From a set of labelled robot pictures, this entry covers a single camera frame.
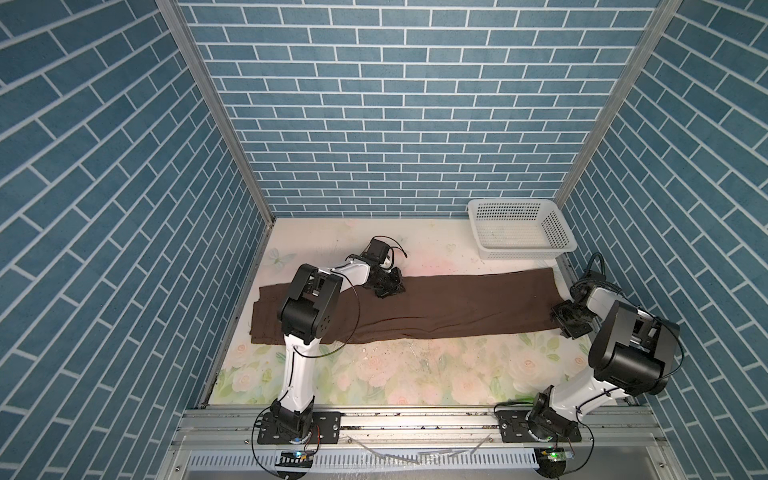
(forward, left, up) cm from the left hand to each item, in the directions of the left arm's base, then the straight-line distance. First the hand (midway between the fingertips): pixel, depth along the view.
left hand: (406, 289), depth 99 cm
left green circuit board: (-46, +29, -5) cm, 54 cm away
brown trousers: (-6, -6, -1) cm, 9 cm away
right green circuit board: (-47, -34, -3) cm, 58 cm away
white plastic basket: (+28, -47, 0) cm, 54 cm away
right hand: (-12, -47, +1) cm, 48 cm away
